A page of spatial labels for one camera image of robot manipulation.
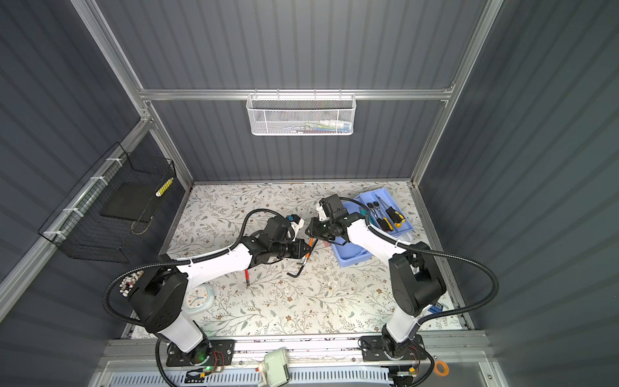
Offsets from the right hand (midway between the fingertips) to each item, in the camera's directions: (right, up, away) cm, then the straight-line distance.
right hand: (309, 233), depth 88 cm
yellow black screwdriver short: (+33, +5, +3) cm, 34 cm away
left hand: (+1, -5, -4) cm, 7 cm away
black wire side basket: (-61, +11, -13) cm, 64 cm away
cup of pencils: (-53, -13, -19) cm, 58 cm away
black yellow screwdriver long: (+28, +3, +3) cm, 28 cm away
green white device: (-9, -36, -22) cm, 43 cm away
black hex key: (-3, -13, +3) cm, 14 cm away
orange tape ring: (+40, -37, -18) cm, 58 cm away
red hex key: (-23, -16, +1) cm, 28 cm away
